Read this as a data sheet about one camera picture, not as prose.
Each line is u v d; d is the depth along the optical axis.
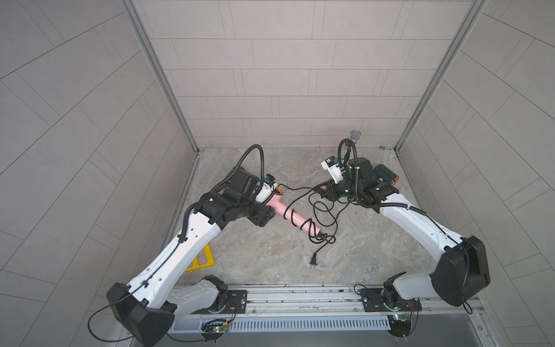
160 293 0.37
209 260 0.79
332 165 0.69
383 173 0.99
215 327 0.65
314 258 0.80
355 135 0.85
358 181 0.61
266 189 0.63
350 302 0.73
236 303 0.71
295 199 0.69
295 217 0.64
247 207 0.57
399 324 0.69
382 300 0.71
